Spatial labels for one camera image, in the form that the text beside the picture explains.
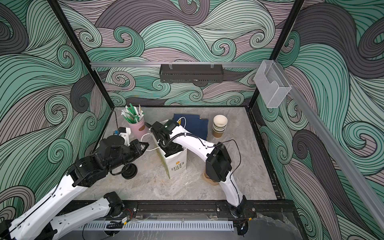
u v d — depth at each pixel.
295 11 0.73
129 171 0.84
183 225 0.70
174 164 0.73
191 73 0.96
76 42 0.83
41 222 0.39
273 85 0.78
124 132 0.60
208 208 0.74
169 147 0.68
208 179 0.78
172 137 0.54
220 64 0.93
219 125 0.91
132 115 0.95
